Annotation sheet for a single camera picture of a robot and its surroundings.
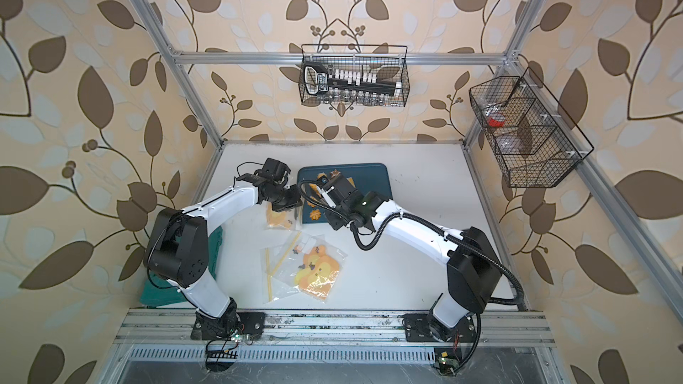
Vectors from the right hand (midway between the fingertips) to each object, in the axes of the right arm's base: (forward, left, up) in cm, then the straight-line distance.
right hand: (333, 209), depth 83 cm
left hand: (+8, +12, -5) cm, 15 cm away
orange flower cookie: (+6, +8, -13) cm, 16 cm away
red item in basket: (+19, -52, +17) cm, 58 cm away
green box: (-20, +51, -8) cm, 56 cm away
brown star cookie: (+25, +1, -12) cm, 28 cm away
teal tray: (+21, -12, -11) cm, 27 cm away
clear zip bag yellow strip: (-11, +19, -15) cm, 27 cm away
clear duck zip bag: (+4, +17, -13) cm, 22 cm away
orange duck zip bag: (-14, +6, -13) cm, 20 cm away
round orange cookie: (+24, +7, -13) cm, 28 cm away
